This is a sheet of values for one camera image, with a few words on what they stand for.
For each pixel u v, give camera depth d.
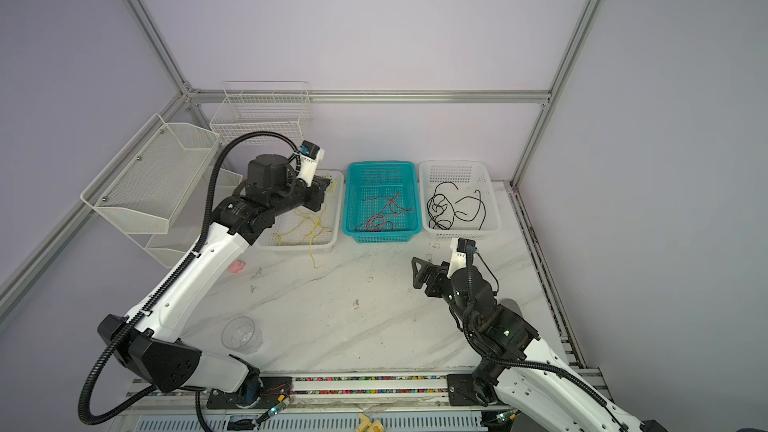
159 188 0.78
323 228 1.06
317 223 1.08
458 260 0.63
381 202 1.17
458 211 1.10
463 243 0.62
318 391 0.75
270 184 0.54
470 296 0.49
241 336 0.82
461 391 0.73
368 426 0.68
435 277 0.61
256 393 0.71
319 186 0.63
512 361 0.48
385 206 1.19
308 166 0.63
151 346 0.38
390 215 1.11
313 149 0.60
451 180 1.19
